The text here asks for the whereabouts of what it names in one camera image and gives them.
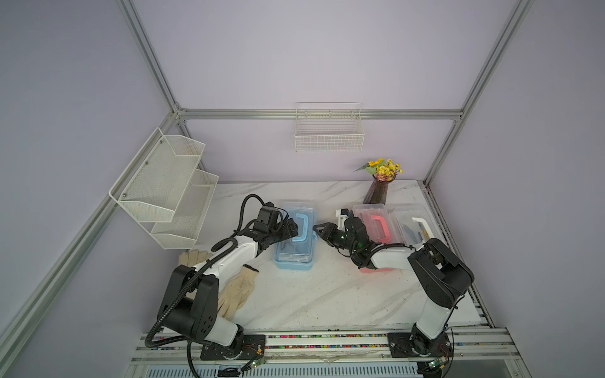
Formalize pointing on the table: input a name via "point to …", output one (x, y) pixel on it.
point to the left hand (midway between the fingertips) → (290, 233)
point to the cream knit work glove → (235, 291)
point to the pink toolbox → (380, 227)
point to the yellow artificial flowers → (382, 169)
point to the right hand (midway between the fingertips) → (315, 232)
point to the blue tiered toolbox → (298, 253)
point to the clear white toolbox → (410, 224)
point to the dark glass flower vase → (376, 192)
